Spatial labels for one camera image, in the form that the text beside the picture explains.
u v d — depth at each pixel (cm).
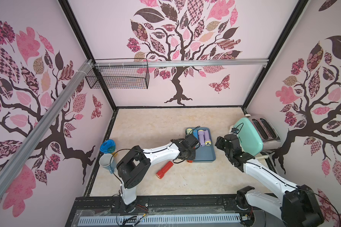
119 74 95
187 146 68
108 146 86
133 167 47
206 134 100
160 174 81
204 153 93
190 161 83
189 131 101
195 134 100
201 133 99
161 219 70
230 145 64
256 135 81
